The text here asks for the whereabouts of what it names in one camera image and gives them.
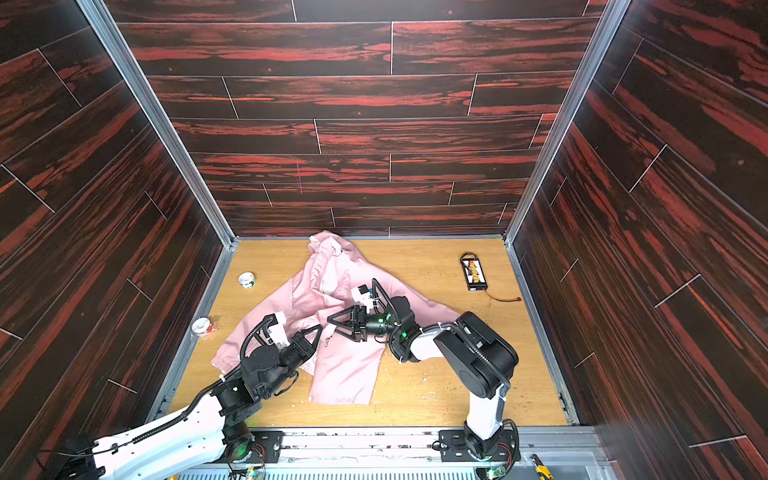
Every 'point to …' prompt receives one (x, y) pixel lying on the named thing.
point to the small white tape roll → (247, 279)
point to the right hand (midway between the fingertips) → (331, 321)
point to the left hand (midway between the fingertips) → (326, 329)
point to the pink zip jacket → (346, 370)
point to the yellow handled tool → (543, 471)
